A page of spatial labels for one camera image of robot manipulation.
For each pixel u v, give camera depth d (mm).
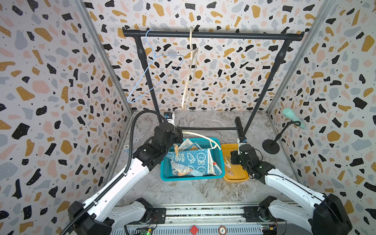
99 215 370
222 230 702
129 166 444
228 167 900
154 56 900
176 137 634
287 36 531
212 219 732
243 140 747
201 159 765
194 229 698
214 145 741
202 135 719
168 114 605
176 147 764
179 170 813
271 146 1002
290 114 737
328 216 402
